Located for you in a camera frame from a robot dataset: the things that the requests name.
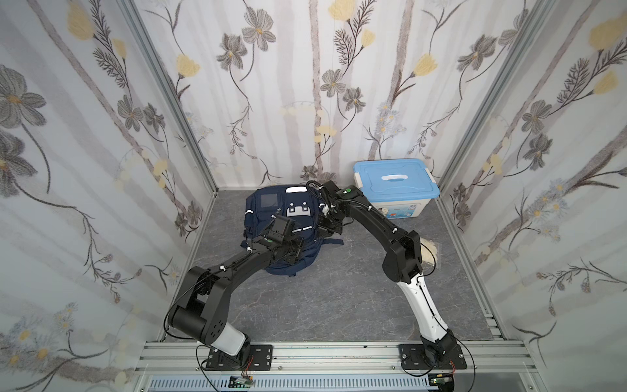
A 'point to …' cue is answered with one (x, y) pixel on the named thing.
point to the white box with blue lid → (400, 188)
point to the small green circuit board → (238, 381)
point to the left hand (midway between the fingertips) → (311, 242)
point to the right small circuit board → (444, 380)
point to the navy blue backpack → (264, 205)
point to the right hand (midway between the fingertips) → (319, 228)
